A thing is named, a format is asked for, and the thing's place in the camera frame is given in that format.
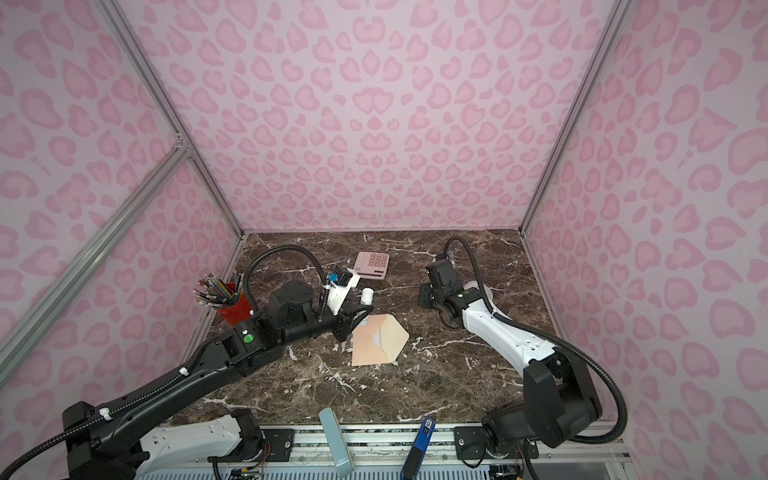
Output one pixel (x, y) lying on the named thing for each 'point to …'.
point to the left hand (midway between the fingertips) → (370, 301)
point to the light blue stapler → (336, 443)
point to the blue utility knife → (414, 460)
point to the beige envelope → (392, 335)
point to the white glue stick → (367, 296)
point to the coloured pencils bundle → (209, 290)
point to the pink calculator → (371, 265)
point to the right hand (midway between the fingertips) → (426, 290)
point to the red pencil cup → (238, 312)
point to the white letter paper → (376, 338)
